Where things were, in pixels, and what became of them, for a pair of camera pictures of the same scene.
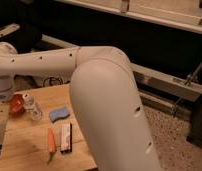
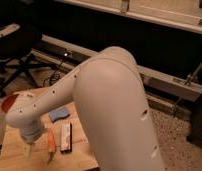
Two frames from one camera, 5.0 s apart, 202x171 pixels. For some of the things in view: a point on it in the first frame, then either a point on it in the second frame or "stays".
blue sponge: [58, 114] stays
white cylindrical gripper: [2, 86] -> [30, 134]
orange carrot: [51, 144] stays
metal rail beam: [148, 77] stays
